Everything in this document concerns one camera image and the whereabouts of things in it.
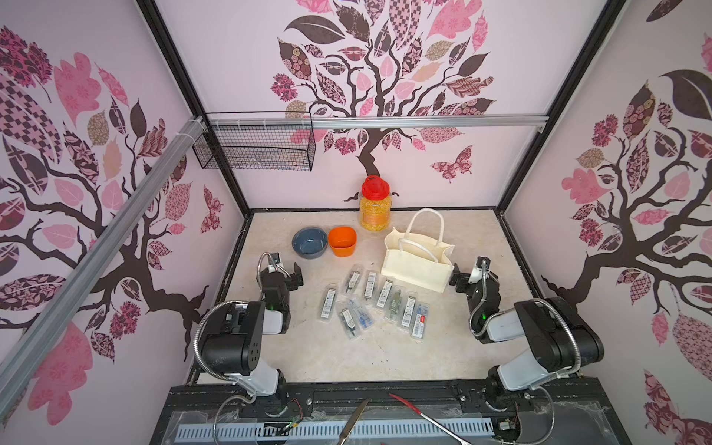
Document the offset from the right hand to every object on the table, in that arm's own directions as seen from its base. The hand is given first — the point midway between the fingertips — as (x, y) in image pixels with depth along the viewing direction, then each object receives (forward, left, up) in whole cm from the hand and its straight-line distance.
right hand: (471, 264), depth 91 cm
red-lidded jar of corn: (+26, +31, +2) cm, 41 cm away
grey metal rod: (-42, +40, -9) cm, 59 cm away
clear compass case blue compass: (-14, +37, -8) cm, 41 cm away
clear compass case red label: (-16, +19, -9) cm, 26 cm away
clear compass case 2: (0, +41, -8) cm, 41 cm away
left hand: (+1, +65, -3) cm, 65 cm away
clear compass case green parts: (-12, +27, -8) cm, 30 cm away
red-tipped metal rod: (-42, +20, -8) cm, 48 cm away
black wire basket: (+59, +82, +9) cm, 102 cm away
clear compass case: (-11, +49, -7) cm, 50 cm away
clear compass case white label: (-6, +30, -7) cm, 31 cm away
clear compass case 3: (-17, +42, -7) cm, 45 cm away
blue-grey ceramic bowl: (+16, +58, -7) cm, 60 cm away
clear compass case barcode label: (-4, +35, -8) cm, 36 cm away
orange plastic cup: (+16, +45, -6) cm, 48 cm away
